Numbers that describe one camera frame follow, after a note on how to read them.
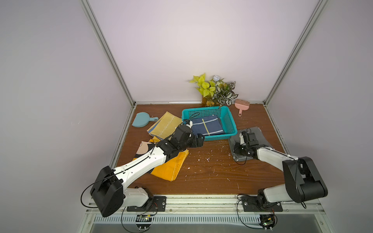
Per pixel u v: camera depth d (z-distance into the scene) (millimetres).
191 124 730
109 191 398
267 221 696
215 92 908
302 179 432
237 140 929
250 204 722
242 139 839
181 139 605
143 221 720
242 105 1184
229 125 980
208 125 1038
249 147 707
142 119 1112
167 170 832
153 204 677
